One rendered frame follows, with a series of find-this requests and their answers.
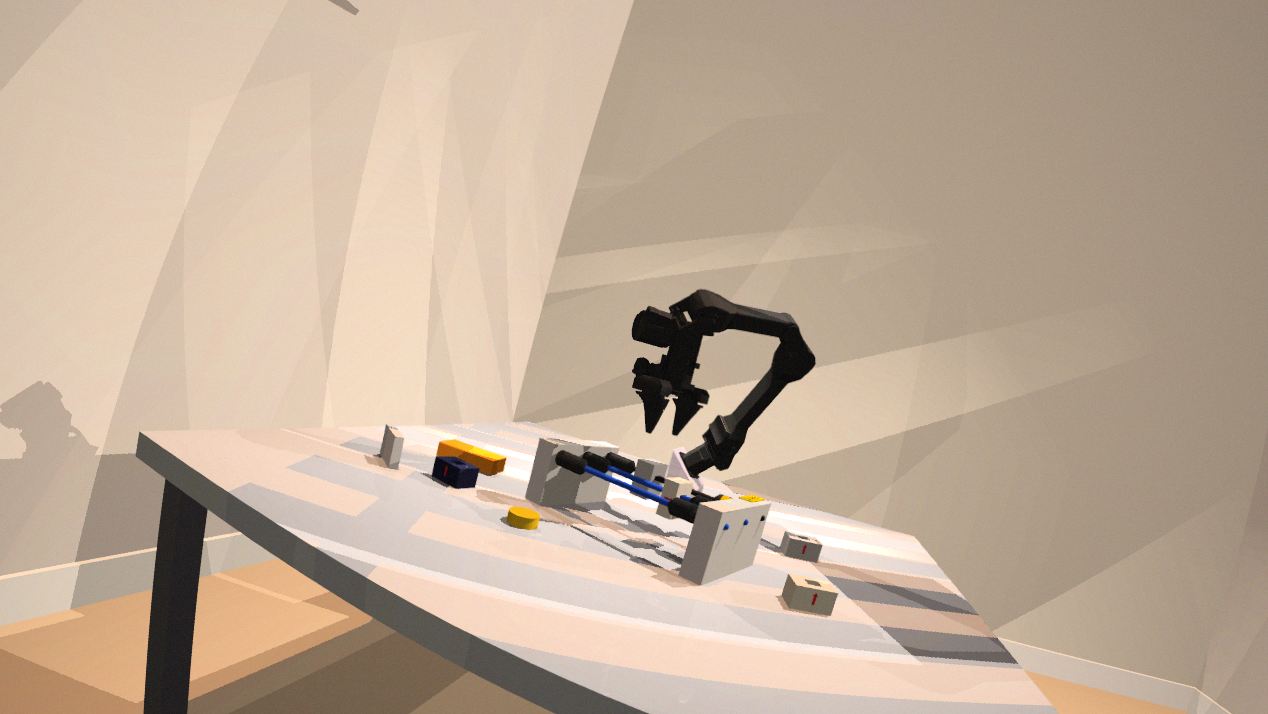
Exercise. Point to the yellow short cylinder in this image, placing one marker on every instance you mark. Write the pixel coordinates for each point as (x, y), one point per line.
(523, 518)

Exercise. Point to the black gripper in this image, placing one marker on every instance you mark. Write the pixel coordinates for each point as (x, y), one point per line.
(676, 380)

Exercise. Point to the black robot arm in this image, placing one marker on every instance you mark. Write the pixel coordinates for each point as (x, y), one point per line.
(710, 312)

